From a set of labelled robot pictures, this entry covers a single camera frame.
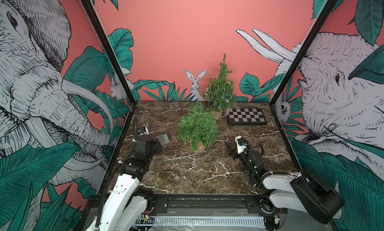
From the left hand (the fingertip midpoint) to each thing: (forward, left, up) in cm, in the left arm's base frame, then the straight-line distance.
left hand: (156, 138), depth 78 cm
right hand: (+1, -41, -4) cm, 42 cm away
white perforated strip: (-36, -24, -18) cm, 46 cm away
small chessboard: (+26, -61, -17) cm, 68 cm away
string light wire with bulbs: (+29, -37, +6) cm, 47 cm away
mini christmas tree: (+1, -22, +8) cm, 24 cm away
